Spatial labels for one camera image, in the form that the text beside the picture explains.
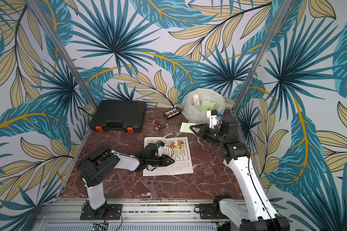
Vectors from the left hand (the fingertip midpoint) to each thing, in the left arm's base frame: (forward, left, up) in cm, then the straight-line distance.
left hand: (171, 164), depth 89 cm
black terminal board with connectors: (+42, +1, +1) cm, 42 cm away
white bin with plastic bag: (+33, -16, +21) cm, 43 cm away
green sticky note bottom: (+7, -7, +29) cm, 31 cm away
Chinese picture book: (+11, -4, -1) cm, 12 cm away
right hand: (+5, -9, +31) cm, 33 cm away
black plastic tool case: (+35, +34, +5) cm, 49 cm away
